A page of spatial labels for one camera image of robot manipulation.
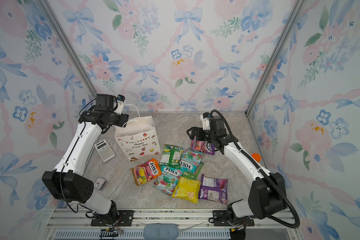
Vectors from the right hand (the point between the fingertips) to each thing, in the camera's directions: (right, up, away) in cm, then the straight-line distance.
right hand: (194, 130), depth 83 cm
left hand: (-39, +8, -3) cm, 40 cm away
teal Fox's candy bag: (-2, -18, +6) cm, 19 cm away
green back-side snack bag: (-4, -26, +3) cm, 26 cm away
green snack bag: (-13, -16, +9) cm, 22 cm away
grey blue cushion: (-16, -46, -15) cm, 51 cm away
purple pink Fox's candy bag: (+8, -11, +14) cm, 20 cm away
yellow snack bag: (-3, -31, -2) cm, 32 cm away
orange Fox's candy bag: (-27, -24, +2) cm, 36 cm away
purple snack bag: (+10, -31, -3) cm, 33 cm away
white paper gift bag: (-29, -4, -5) cm, 30 cm away
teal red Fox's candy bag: (-14, -28, 0) cm, 31 cm away
